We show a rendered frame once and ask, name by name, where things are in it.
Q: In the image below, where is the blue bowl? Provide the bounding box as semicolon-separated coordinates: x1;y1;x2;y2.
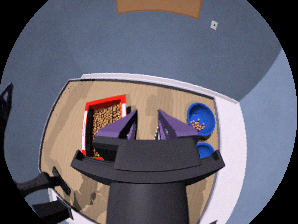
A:
187;103;215;136
196;142;215;158

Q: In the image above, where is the red dog food box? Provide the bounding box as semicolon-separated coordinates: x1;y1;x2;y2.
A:
82;95;126;160

